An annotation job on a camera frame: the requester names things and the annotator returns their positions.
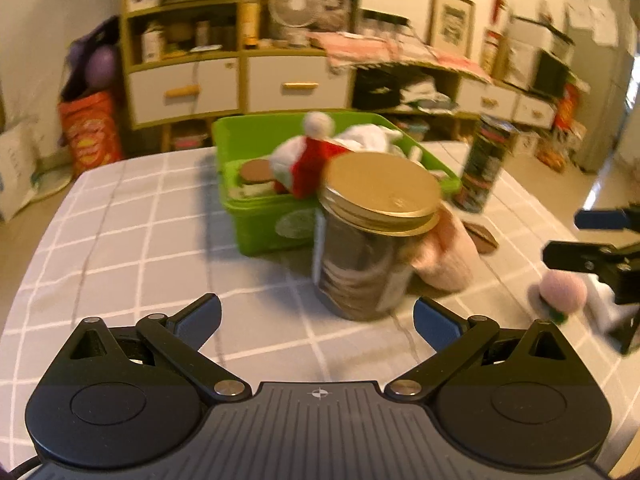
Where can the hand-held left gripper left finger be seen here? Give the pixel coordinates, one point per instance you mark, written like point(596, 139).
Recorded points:
point(197, 322)

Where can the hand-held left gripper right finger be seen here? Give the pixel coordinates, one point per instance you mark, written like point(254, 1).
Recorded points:
point(437, 325)

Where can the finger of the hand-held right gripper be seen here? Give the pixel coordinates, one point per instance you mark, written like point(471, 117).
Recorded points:
point(600, 219)
point(575, 256)

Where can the pink peach plush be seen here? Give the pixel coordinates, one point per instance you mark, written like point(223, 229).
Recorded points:
point(560, 290)

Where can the green plastic bin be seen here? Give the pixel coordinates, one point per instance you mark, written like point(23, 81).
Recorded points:
point(255, 230)

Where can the red white santa hat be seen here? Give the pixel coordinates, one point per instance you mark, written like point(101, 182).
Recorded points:
point(310, 165)

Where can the white cloth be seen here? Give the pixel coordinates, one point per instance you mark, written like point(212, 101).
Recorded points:
point(372, 137)

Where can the pink plush toy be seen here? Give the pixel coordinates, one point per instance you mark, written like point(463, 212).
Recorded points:
point(450, 255)

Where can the glass jar with gold lid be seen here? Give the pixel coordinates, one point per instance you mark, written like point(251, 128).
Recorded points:
point(360, 250)

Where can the black drink can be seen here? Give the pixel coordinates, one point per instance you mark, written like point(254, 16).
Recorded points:
point(482, 170)

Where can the grey refrigerator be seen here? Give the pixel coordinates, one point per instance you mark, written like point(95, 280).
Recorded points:
point(607, 75)

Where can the low yellow white cabinet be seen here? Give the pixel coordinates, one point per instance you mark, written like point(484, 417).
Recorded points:
point(495, 100)

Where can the stacked white appliances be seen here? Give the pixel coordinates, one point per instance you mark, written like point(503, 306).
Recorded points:
point(537, 60)

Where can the orange snack bag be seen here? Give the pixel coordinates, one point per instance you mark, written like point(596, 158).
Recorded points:
point(90, 132)

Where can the white paper bag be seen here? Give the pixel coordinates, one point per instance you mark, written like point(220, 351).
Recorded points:
point(17, 175)

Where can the yellow white shelf cabinet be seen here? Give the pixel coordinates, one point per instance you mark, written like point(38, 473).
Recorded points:
point(180, 87)

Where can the black bag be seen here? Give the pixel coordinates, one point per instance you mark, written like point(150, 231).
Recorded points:
point(377, 90)

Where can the framed cartoon picture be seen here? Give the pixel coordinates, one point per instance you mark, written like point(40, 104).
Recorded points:
point(451, 22)

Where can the purple ball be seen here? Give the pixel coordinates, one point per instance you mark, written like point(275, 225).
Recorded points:
point(102, 66)

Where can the pink cloth runner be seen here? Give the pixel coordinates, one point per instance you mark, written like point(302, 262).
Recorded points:
point(380, 50)

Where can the yellow bottle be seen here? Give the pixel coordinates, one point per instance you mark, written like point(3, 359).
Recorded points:
point(251, 25)

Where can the small white fan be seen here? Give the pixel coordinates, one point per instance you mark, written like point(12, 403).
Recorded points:
point(296, 7)

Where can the framed cat picture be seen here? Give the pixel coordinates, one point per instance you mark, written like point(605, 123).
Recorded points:
point(334, 2)

